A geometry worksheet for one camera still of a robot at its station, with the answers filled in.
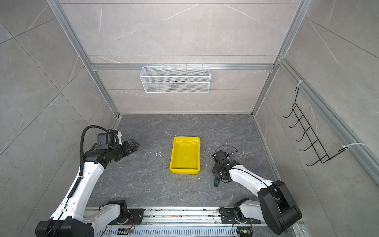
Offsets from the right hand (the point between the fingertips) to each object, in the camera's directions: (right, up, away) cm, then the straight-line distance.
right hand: (218, 172), depth 88 cm
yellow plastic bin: (-21, +8, +7) cm, 23 cm away
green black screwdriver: (-2, -4, -6) cm, 7 cm away
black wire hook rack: (+40, +19, -24) cm, 50 cm away
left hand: (-48, +18, -9) cm, 52 cm away
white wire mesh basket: (-28, +61, +12) cm, 68 cm away
